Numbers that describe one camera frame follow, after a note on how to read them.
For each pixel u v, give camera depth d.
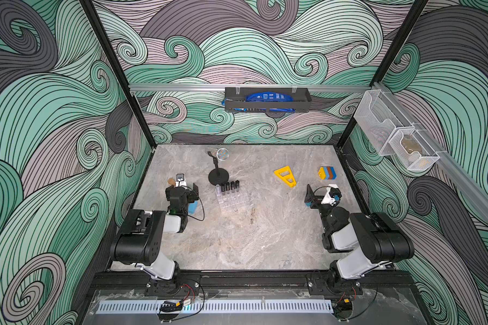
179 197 0.72
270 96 0.92
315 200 0.79
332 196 0.72
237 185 0.94
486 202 0.51
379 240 0.45
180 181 0.79
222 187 0.92
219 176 1.04
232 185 0.93
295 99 0.95
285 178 1.04
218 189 0.92
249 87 0.93
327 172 1.05
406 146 0.68
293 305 0.70
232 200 1.00
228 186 0.92
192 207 0.90
